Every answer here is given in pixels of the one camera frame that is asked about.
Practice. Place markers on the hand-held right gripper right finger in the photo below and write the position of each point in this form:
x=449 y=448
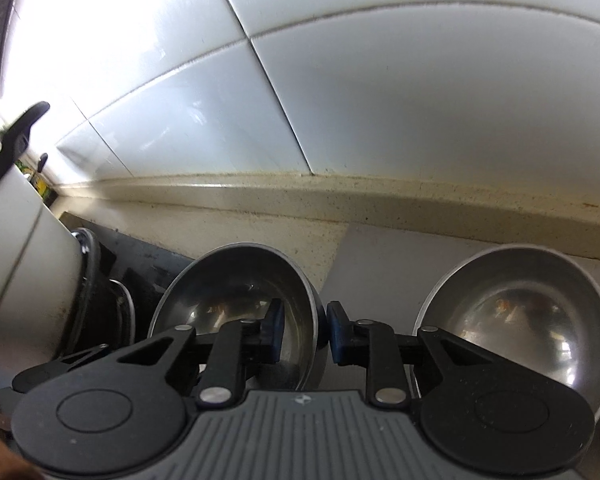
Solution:
x=337 y=332

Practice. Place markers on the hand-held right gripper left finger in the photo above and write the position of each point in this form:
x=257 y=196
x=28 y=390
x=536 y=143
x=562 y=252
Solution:
x=275 y=332

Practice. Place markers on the stainless steel bowl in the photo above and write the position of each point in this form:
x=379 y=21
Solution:
x=220 y=285
x=510 y=300

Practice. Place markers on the person's left forearm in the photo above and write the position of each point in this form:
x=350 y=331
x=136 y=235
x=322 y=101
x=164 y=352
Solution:
x=0 y=460

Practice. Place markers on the black glass gas stove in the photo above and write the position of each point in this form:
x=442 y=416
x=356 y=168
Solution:
x=145 y=260

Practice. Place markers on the black burner pan support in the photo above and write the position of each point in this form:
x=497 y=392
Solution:
x=92 y=280

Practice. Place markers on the aluminium pressure cooker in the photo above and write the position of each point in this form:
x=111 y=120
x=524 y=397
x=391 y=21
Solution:
x=20 y=240

